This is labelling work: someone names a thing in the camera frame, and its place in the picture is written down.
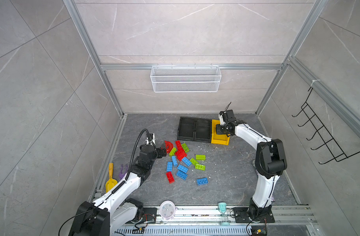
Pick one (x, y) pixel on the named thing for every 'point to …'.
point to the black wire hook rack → (321, 131)
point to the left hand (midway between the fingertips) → (156, 140)
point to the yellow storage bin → (222, 139)
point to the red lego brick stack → (180, 152)
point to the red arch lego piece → (169, 146)
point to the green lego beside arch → (172, 151)
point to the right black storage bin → (202, 130)
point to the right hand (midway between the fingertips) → (218, 127)
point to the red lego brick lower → (170, 177)
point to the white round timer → (167, 210)
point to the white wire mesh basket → (197, 78)
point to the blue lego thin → (174, 161)
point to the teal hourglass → (222, 207)
